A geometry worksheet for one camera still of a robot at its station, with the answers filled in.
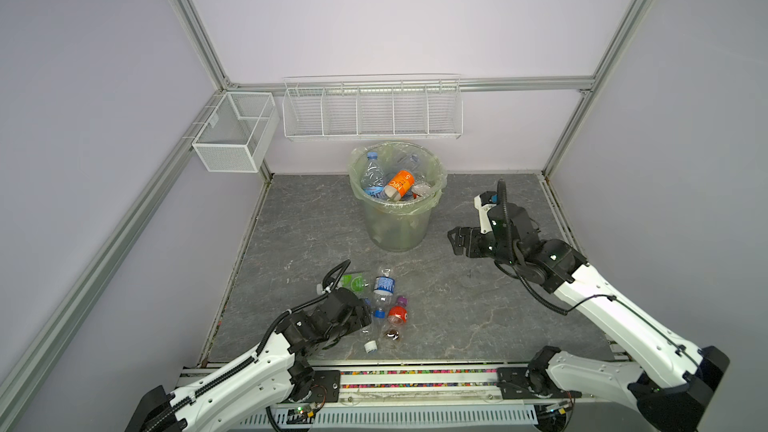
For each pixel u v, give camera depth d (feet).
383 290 2.79
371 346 2.52
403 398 2.41
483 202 2.13
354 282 2.83
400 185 2.77
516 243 1.70
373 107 3.25
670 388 1.29
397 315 2.66
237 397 1.56
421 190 2.84
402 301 2.82
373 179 2.90
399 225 2.84
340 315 2.01
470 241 2.08
